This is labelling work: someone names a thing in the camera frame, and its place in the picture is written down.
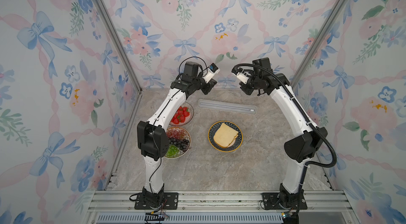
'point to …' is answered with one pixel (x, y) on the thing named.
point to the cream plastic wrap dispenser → (228, 106)
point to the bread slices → (225, 136)
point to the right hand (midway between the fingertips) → (244, 79)
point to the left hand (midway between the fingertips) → (215, 79)
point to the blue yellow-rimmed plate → (238, 141)
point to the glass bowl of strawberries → (183, 115)
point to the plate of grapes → (180, 140)
